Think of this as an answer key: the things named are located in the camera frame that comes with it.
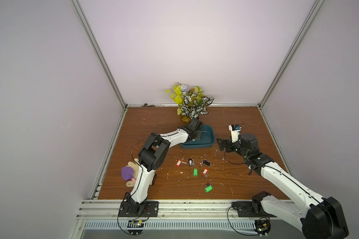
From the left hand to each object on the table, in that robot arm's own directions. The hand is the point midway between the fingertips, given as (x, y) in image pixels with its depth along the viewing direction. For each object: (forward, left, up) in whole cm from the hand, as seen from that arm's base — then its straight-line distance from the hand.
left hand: (200, 132), depth 100 cm
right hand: (-12, -12, +15) cm, 23 cm away
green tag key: (-26, +4, -3) cm, 27 cm away
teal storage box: (-3, -5, -4) cm, 8 cm away
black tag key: (-20, +6, -3) cm, 22 cm away
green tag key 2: (-35, -3, -3) cm, 36 cm away
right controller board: (-51, -28, -4) cm, 59 cm away
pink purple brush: (-28, +44, -2) cm, 52 cm away
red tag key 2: (-26, -2, -3) cm, 27 cm away
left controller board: (-51, +34, -6) cm, 62 cm away
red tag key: (-20, +13, -3) cm, 25 cm away
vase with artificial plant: (+9, +6, +20) cm, 23 cm away
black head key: (-20, -3, -4) cm, 21 cm away
